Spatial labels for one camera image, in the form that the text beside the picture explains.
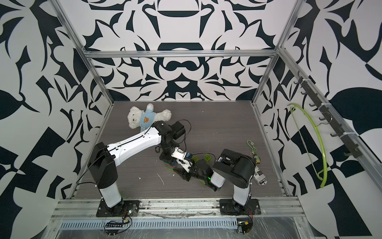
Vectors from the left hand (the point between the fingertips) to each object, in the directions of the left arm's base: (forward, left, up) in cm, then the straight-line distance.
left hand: (173, 154), depth 81 cm
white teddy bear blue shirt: (+27, +20, -3) cm, 33 cm away
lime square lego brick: (+2, -19, -9) cm, 21 cm away
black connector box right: (-32, -34, -12) cm, 48 cm away
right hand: (-2, -2, -7) cm, 7 cm away
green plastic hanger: (-19, -60, +17) cm, 65 cm away
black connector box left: (-28, +29, -14) cm, 43 cm away
